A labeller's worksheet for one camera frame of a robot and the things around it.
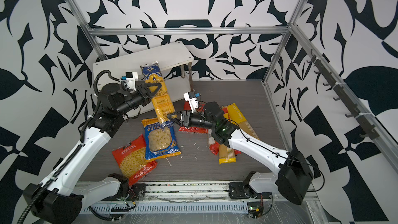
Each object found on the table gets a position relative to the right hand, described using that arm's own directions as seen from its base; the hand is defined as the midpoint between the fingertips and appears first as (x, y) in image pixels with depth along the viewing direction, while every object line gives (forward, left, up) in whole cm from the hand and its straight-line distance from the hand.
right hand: (169, 115), depth 64 cm
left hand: (+11, +4, +7) cm, 14 cm away
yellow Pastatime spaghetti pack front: (-6, -26, -29) cm, 40 cm away
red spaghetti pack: (-3, -20, -28) cm, 34 cm away
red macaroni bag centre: (+1, -13, +3) cm, 13 cm away
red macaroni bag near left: (-9, +23, -28) cm, 37 cm away
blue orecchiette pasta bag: (+2, +10, -29) cm, 30 cm away
